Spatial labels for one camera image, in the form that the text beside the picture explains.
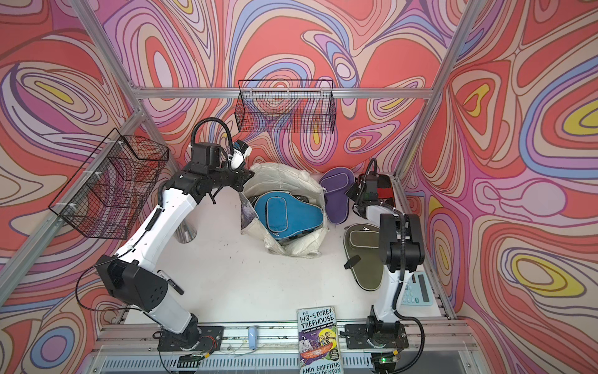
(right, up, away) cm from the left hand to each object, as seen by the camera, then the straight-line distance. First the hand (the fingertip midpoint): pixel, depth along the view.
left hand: (254, 172), depth 77 cm
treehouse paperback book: (+21, -53, -6) cm, 58 cm away
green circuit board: (-19, -60, -6) cm, 63 cm away
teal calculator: (+57, -41, +3) cm, 70 cm away
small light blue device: (+1, -53, -6) cm, 53 cm away
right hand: (+38, -6, +25) cm, 46 cm away
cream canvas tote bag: (+7, -1, +9) cm, 11 cm away
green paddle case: (+42, -26, +16) cm, 52 cm away
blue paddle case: (+10, -16, +11) cm, 22 cm away
